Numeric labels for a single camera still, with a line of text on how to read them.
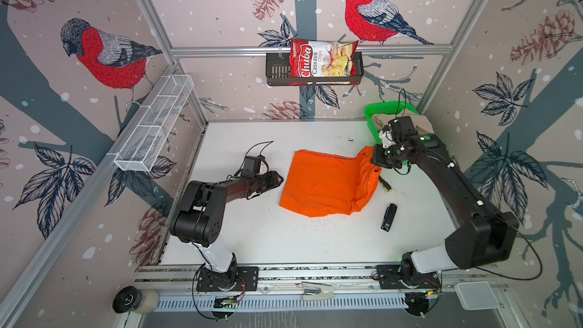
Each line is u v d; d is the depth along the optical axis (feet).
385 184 3.12
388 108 3.86
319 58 2.87
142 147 2.34
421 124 3.16
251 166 2.54
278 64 3.11
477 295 2.25
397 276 2.40
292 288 2.38
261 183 2.73
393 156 2.20
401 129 2.07
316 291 2.29
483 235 1.32
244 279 2.40
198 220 1.54
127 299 2.01
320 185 3.16
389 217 2.76
